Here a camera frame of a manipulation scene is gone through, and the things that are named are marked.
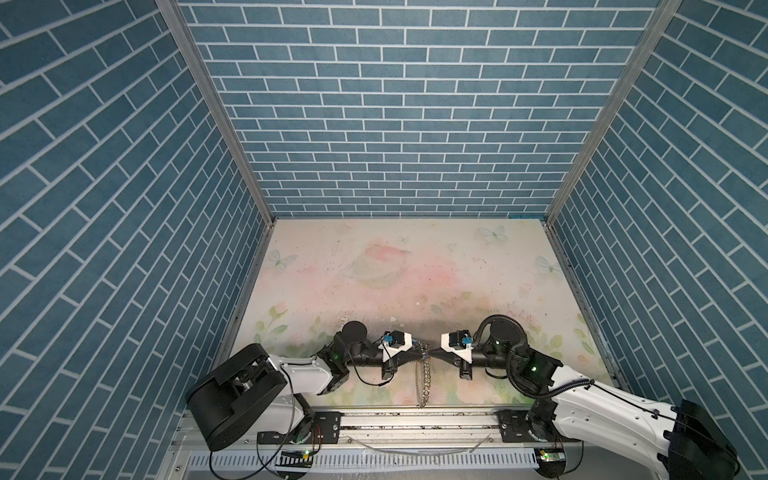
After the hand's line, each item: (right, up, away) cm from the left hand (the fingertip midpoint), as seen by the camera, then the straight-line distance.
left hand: (418, 358), depth 75 cm
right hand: (+3, +3, -2) cm, 5 cm away
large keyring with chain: (+2, +2, -2) cm, 3 cm away
